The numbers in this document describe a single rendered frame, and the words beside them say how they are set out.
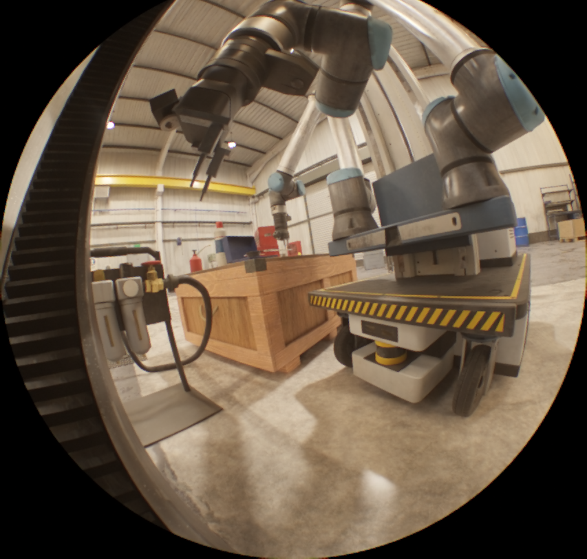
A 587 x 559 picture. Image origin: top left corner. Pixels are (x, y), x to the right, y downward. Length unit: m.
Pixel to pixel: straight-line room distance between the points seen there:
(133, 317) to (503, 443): 0.98
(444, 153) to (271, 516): 0.81
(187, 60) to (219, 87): 9.02
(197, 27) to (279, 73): 8.40
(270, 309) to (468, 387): 0.65
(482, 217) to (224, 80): 0.47
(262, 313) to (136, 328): 0.42
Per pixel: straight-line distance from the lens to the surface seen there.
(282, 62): 0.27
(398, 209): 0.78
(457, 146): 0.53
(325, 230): 9.82
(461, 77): 0.51
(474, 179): 0.49
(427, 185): 0.72
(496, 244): 0.84
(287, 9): 0.37
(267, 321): 0.75
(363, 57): 0.36
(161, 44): 9.01
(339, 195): 0.78
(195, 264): 1.29
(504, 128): 0.49
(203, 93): 0.21
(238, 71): 0.24
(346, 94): 0.41
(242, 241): 0.97
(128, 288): 0.65
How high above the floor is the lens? 0.43
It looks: level
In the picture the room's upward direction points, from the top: 8 degrees counter-clockwise
